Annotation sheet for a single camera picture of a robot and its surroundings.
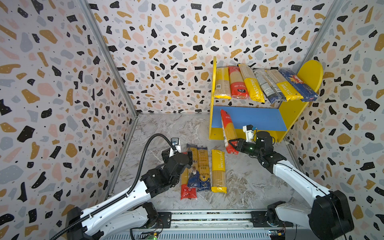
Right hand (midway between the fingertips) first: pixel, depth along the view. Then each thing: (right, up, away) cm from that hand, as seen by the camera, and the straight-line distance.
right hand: (228, 138), depth 79 cm
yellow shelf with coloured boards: (+39, +11, +23) cm, 46 cm away
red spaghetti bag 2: (-22, -29, +1) cm, 36 cm away
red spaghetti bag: (+1, +4, +3) cm, 5 cm away
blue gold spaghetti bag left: (-19, -22, +5) cm, 29 cm away
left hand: (-24, -4, -7) cm, 25 cm away
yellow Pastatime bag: (-5, -26, +5) cm, 27 cm away
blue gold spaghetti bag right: (-13, -25, +5) cm, 29 cm away
